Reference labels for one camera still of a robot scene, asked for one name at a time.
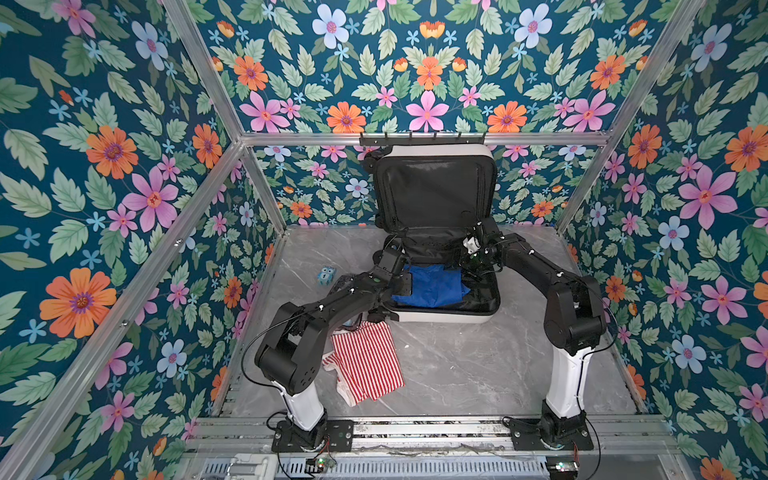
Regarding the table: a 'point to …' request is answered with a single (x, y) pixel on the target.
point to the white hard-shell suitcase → (429, 201)
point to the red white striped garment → (365, 363)
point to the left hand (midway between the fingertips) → (412, 273)
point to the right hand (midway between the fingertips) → (452, 267)
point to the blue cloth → (434, 286)
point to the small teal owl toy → (326, 276)
